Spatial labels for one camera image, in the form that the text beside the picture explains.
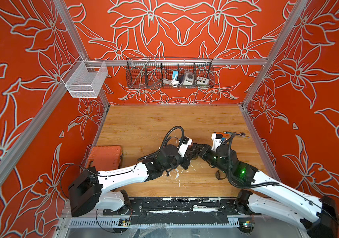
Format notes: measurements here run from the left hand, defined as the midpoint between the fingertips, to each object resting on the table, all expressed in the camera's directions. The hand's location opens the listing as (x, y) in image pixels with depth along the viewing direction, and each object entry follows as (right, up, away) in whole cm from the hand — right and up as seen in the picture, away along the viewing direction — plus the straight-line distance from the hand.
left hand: (157, 152), depth 78 cm
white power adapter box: (+19, +43, +12) cm, 49 cm away
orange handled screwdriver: (+30, +11, -12) cm, 34 cm away
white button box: (+28, +43, +16) cm, 54 cm away
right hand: (+43, -12, +3) cm, 45 cm away
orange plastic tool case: (-31, -5, +8) cm, 33 cm away
